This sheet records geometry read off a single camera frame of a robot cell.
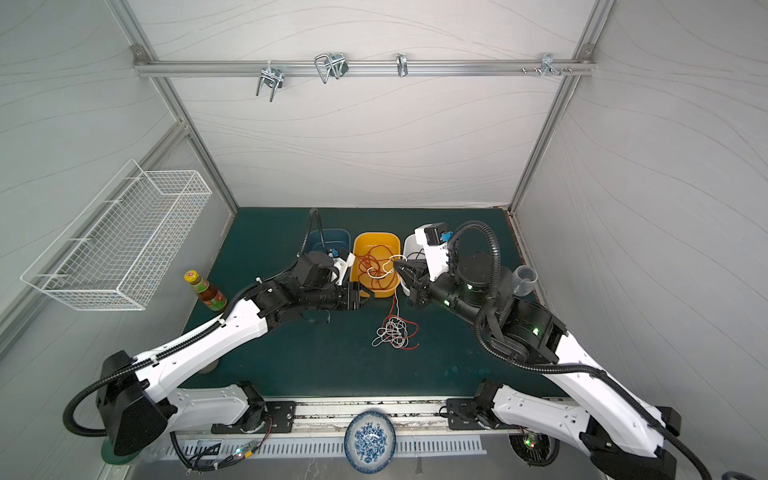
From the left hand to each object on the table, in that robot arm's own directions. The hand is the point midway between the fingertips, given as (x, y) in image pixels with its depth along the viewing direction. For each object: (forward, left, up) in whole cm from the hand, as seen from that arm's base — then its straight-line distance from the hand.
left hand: (363, 297), depth 73 cm
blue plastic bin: (+31, +14, -15) cm, 37 cm away
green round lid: (-32, +51, -10) cm, 61 cm away
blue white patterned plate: (-28, -2, -20) cm, 34 cm away
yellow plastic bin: (+30, +4, -16) cm, 34 cm away
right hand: (-3, -8, +19) cm, 21 cm away
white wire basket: (+2, +57, +12) cm, 58 cm away
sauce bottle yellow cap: (+6, +47, -12) cm, 48 cm away
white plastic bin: (+27, -13, -17) cm, 35 cm away
